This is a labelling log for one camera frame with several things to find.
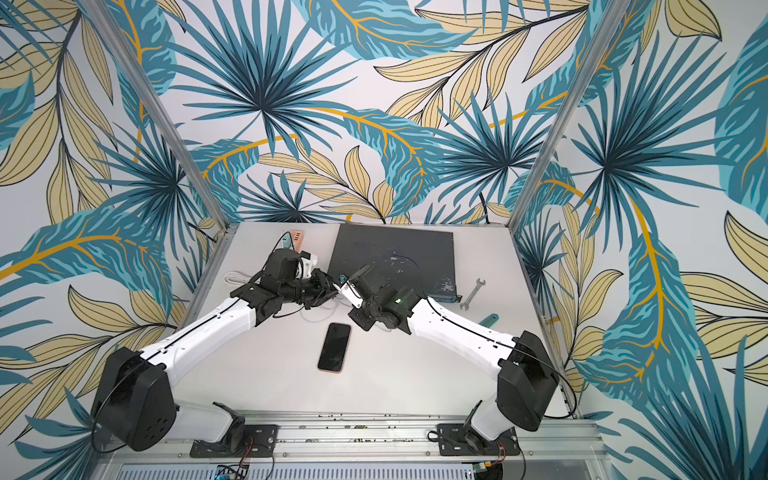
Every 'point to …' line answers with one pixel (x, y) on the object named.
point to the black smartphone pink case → (334, 349)
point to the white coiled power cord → (236, 278)
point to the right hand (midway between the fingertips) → (341, 319)
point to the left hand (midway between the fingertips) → (344, 289)
